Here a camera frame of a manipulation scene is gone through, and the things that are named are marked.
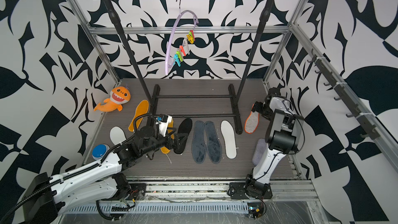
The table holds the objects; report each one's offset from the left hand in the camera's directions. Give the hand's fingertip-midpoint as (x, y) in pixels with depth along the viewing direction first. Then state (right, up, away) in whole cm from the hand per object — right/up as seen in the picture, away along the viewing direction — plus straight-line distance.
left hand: (180, 129), depth 74 cm
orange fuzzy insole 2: (-10, -13, +11) cm, 20 cm away
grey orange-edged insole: (+42, 0, +24) cm, 48 cm away
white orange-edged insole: (-39, -7, +18) cm, 44 cm away
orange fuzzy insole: (-30, +7, +31) cm, 43 cm away
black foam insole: (0, -4, +24) cm, 24 cm away
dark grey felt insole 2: (+17, -12, +15) cm, 26 cm away
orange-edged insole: (+26, -7, +18) cm, 32 cm away
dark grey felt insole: (+8, -13, +13) cm, 20 cm away
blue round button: (-46, -14, +12) cm, 50 cm away
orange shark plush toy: (-43, +16, +26) cm, 53 cm away
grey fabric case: (+42, -12, +11) cm, 45 cm away
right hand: (+47, +7, +24) cm, 53 cm away
